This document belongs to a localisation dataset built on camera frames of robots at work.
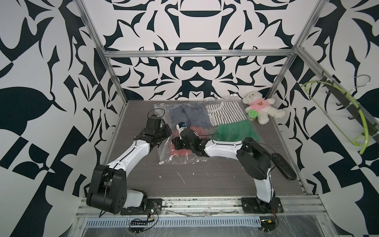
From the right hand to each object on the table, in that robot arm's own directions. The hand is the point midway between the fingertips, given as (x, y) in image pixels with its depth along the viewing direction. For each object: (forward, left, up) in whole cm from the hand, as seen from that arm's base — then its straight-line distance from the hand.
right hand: (171, 139), depth 88 cm
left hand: (+6, 0, +5) cm, 7 cm away
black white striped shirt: (+28, -39, -9) cm, 48 cm away
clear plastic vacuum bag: (+21, +6, +3) cm, 22 cm away
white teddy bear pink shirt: (+28, -64, -3) cm, 70 cm away
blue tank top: (+24, -13, -6) cm, 28 cm away
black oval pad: (-14, -64, -8) cm, 66 cm away
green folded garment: (+11, -42, -10) cm, 45 cm away
